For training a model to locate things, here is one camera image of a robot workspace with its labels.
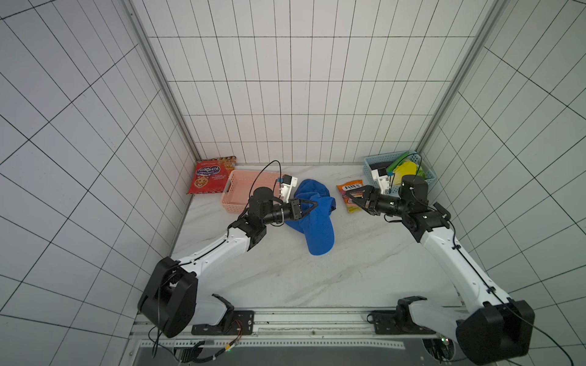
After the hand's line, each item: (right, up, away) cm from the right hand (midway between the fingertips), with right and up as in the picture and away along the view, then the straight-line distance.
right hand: (340, 199), depth 72 cm
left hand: (-9, -3, +2) cm, 9 cm away
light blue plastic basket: (+10, +7, -2) cm, 12 cm away
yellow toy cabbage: (+39, +12, +34) cm, 53 cm away
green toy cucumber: (+34, +13, +41) cm, 55 cm away
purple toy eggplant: (+28, +14, +42) cm, 53 cm away
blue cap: (-7, -9, +2) cm, 12 cm away
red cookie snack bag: (-56, +9, +38) cm, 69 cm away
